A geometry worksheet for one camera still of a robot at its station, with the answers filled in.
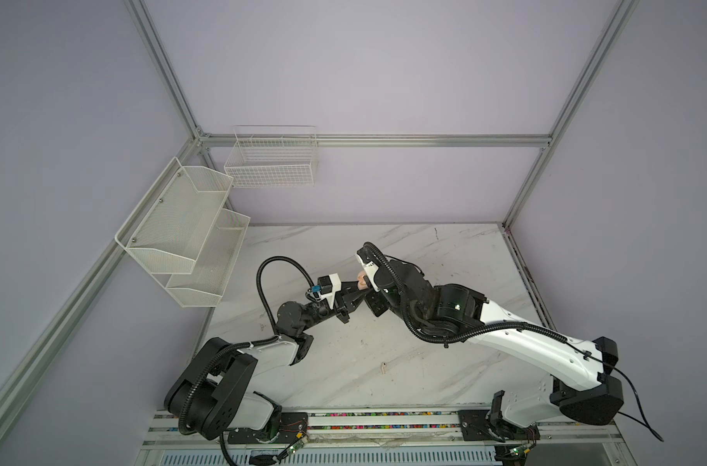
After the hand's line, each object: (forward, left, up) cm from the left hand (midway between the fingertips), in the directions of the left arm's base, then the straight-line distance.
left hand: (368, 286), depth 71 cm
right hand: (-3, +2, +6) cm, 6 cm away
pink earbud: (-12, -4, -26) cm, 29 cm away
